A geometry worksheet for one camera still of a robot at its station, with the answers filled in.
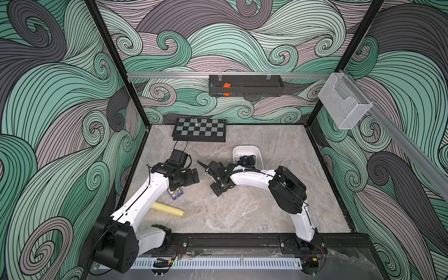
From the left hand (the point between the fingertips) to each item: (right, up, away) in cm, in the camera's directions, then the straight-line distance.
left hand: (190, 179), depth 82 cm
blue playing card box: (-9, -9, +6) cm, 14 cm away
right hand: (+15, -6, +10) cm, 19 cm away
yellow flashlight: (-12, -15, +2) cm, 19 cm away
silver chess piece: (-2, +31, +32) cm, 45 cm away
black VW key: (+28, +7, +18) cm, 34 cm away
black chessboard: (+6, +25, +32) cm, 41 cm away
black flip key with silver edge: (+33, +7, +17) cm, 38 cm away
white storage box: (+29, +12, +23) cm, 39 cm away
